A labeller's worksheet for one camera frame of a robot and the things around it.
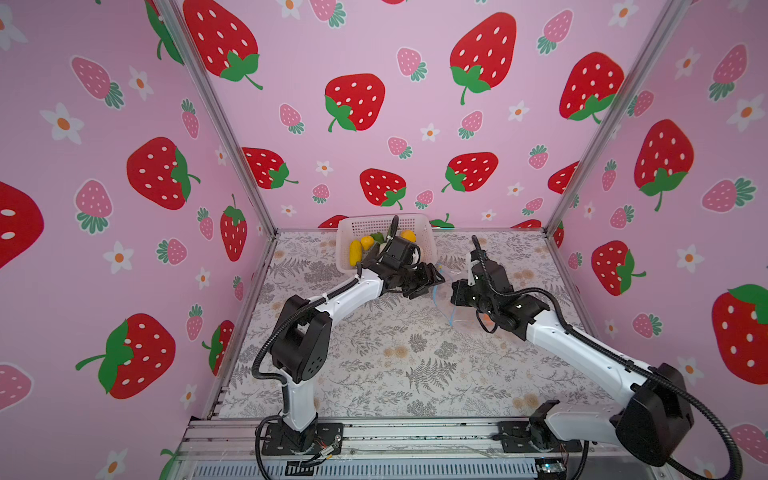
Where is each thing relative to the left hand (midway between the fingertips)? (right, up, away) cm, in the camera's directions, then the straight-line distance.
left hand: (442, 283), depth 85 cm
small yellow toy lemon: (-24, +13, +26) cm, 38 cm away
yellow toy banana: (-29, +9, +23) cm, 38 cm away
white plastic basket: (-31, +19, +28) cm, 46 cm away
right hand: (+2, 0, -4) cm, 4 cm away
